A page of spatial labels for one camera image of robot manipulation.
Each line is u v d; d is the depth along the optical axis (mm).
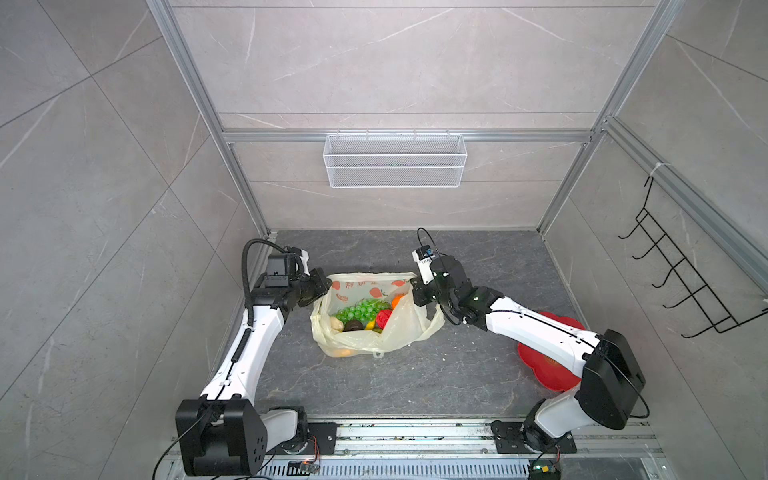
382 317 900
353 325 900
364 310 903
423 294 725
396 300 849
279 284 610
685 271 670
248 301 536
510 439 725
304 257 760
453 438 749
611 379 420
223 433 388
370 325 903
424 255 703
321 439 733
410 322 828
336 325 873
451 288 613
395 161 1009
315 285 715
